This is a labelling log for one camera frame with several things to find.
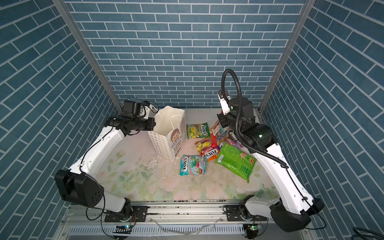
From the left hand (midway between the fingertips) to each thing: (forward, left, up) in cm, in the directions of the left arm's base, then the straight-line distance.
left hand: (155, 122), depth 81 cm
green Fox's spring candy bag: (+10, -24, -21) cm, 34 cm away
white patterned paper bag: (-9, -9, +2) cm, 13 cm away
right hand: (-6, -34, +20) cm, 40 cm away
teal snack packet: (-16, -21, -20) cm, 33 cm away
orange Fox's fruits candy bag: (-3, -28, -21) cm, 36 cm away
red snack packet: (-14, -31, +4) cm, 34 cm away
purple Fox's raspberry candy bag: (0, -47, -21) cm, 52 cm away
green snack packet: (-14, -47, -18) cm, 52 cm away
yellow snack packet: (-12, -35, +6) cm, 37 cm away
